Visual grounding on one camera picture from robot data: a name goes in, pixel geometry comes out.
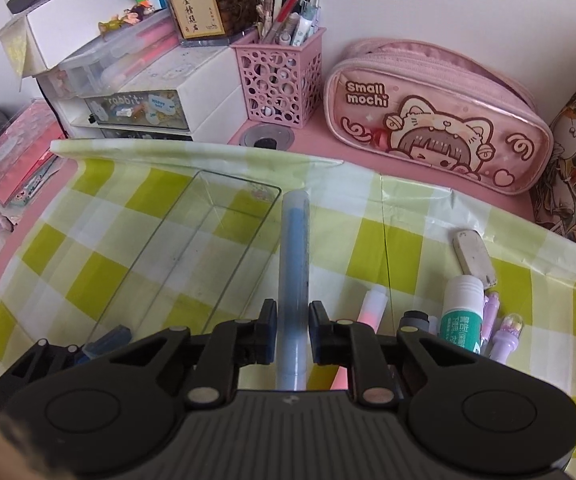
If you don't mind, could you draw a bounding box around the blue translucent marker pen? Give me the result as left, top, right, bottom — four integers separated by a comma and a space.
276, 190, 309, 391

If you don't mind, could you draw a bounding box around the clear plastic organizer tray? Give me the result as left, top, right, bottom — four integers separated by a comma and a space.
82, 171, 282, 360

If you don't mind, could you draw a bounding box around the green white glue stick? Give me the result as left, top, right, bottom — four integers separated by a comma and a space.
438, 275, 484, 354

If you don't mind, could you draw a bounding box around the purple mechanical pencil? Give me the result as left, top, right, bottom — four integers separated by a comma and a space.
480, 292, 500, 353

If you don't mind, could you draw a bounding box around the purple novelty pen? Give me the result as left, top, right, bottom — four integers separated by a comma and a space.
488, 313, 524, 364

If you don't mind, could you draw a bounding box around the green checkered table cloth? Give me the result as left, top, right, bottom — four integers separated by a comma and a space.
0, 138, 576, 480

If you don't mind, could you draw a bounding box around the white eraser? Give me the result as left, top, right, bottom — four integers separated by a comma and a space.
452, 230, 497, 289

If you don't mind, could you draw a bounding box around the white drawer organizer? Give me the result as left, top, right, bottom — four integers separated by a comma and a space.
38, 47, 247, 144

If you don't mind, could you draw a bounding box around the pink perforated pen holder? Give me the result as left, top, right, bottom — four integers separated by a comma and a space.
231, 28, 326, 129

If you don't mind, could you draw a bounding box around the pink cat pencil case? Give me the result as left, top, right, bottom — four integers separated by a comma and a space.
324, 38, 553, 195

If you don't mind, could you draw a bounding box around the pink notebook stack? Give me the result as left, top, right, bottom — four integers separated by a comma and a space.
0, 100, 64, 204

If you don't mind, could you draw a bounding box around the clear plastic storage box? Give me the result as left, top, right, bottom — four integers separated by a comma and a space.
47, 10, 179, 99

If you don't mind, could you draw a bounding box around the glass plant pot with label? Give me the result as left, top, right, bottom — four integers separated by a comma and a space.
166, 0, 260, 47

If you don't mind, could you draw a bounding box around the small cartoon figurine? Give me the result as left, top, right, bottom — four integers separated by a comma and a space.
98, 1, 154, 37

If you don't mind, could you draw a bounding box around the white cardboard box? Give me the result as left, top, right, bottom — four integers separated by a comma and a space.
0, 0, 140, 82

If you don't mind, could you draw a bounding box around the red pen in holder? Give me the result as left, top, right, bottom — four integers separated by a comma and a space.
261, 0, 301, 44

